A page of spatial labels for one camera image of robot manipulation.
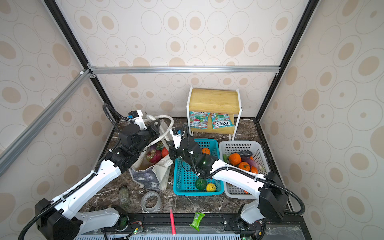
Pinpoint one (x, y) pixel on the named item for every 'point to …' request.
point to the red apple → (165, 152)
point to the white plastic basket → (233, 191)
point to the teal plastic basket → (185, 177)
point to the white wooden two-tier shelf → (224, 105)
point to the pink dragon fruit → (154, 155)
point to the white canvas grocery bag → (146, 172)
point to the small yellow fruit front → (210, 187)
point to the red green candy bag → (198, 120)
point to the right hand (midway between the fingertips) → (168, 142)
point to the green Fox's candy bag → (220, 120)
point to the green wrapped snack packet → (197, 220)
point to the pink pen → (173, 224)
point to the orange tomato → (235, 159)
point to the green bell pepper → (201, 184)
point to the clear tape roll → (144, 197)
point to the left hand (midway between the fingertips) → (163, 118)
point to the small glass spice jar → (124, 196)
